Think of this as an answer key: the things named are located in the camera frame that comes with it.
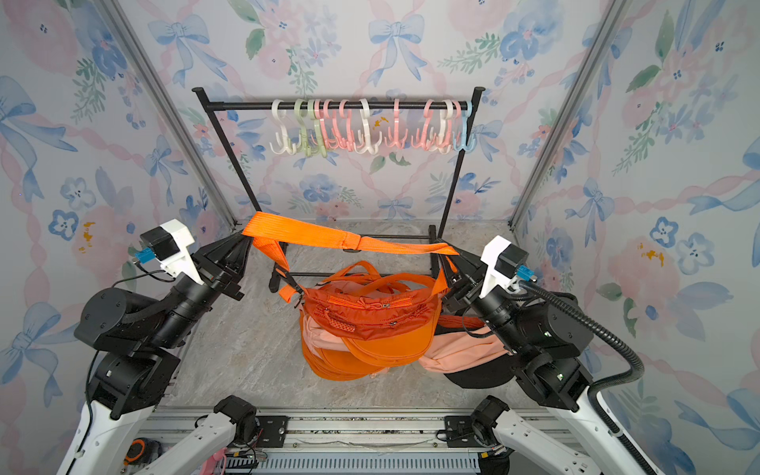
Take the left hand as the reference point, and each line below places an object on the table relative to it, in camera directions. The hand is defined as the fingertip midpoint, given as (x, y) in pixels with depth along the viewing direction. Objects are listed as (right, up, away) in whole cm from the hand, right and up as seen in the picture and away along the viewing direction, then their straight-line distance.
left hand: (246, 232), depth 48 cm
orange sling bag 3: (+17, -27, +18) cm, 37 cm away
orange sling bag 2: (+10, -36, +32) cm, 49 cm away
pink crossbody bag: (+39, -26, +23) cm, 53 cm away
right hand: (+32, -1, -1) cm, 32 cm away
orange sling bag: (+27, -24, +19) cm, 41 cm away
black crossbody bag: (+48, -33, +25) cm, 64 cm away
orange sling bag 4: (+9, -31, +30) cm, 44 cm away
